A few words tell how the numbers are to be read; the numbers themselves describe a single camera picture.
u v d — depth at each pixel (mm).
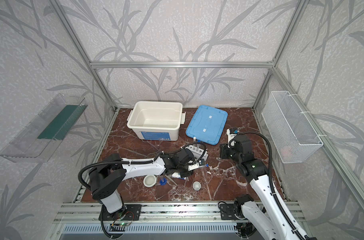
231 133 655
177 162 663
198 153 894
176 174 832
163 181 834
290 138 626
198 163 736
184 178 834
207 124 1111
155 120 1153
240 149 541
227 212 736
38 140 651
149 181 825
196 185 817
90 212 753
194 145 888
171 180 839
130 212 731
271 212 432
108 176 484
